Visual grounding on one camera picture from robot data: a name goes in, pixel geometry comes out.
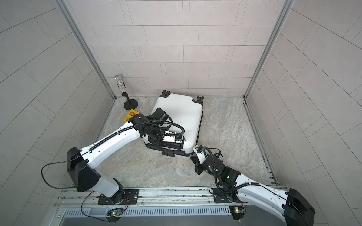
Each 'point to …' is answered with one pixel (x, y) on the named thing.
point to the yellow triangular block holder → (128, 117)
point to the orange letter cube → (132, 114)
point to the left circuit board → (115, 212)
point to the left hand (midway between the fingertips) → (173, 140)
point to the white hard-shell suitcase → (186, 111)
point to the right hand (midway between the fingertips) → (191, 159)
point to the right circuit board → (237, 211)
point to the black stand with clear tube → (129, 104)
